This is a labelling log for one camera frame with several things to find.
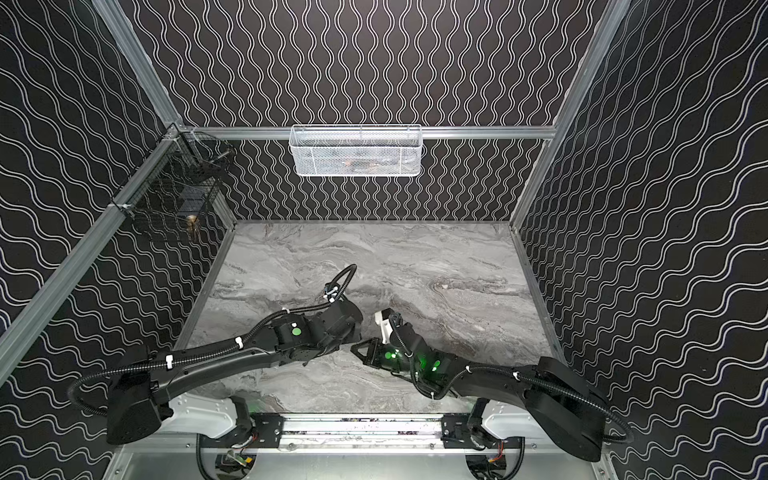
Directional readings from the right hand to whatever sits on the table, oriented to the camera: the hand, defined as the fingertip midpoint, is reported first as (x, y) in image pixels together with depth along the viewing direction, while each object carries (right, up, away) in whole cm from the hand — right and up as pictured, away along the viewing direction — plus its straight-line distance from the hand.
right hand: (350, 352), depth 76 cm
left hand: (+5, +7, -1) cm, 8 cm away
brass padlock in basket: (-45, +34, +8) cm, 57 cm away
